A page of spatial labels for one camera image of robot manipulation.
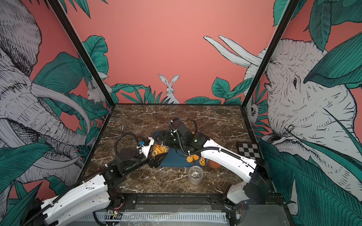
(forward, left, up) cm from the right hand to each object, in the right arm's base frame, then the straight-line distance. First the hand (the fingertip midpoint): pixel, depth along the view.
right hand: (158, 138), depth 71 cm
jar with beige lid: (-5, 0, -2) cm, 6 cm away
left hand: (-3, -2, -4) cm, 5 cm away
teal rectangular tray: (-7, -9, -8) cm, 14 cm away
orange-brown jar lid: (-4, -32, -24) cm, 40 cm away
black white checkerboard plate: (+7, -57, -25) cm, 63 cm away
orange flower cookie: (-1, -16, -24) cm, 29 cm away
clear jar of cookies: (-10, -20, -26) cm, 34 cm away
